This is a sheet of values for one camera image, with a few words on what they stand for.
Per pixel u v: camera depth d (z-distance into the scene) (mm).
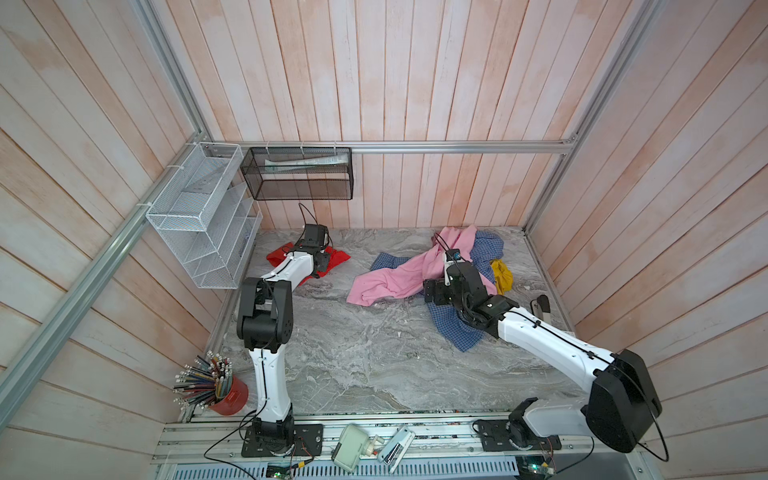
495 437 730
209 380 681
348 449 688
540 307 936
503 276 1010
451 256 734
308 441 731
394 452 701
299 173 1042
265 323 563
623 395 409
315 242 816
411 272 1011
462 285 621
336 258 1066
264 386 593
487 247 981
